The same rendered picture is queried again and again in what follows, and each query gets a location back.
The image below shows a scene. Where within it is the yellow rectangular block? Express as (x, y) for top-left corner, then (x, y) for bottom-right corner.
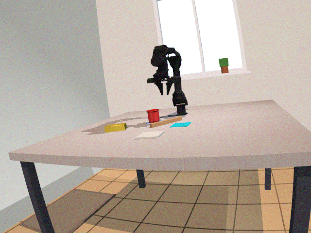
(104, 123), (127, 133)

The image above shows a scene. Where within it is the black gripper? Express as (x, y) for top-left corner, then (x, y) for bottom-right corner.
(147, 67), (181, 95)

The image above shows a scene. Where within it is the tan flat bar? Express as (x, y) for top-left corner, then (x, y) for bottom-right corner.
(150, 116), (182, 128)

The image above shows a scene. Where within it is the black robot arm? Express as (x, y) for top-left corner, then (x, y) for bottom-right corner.
(151, 45), (188, 116)

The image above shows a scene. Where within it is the white flat tile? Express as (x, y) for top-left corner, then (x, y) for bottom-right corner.
(135, 131), (164, 140)

